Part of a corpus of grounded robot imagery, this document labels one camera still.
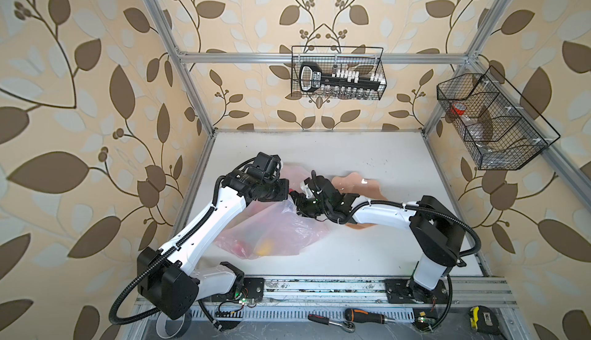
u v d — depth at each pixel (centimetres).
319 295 74
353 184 98
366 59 91
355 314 68
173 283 38
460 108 88
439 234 46
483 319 67
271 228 74
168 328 69
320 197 64
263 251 78
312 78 85
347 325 67
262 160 59
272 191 65
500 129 74
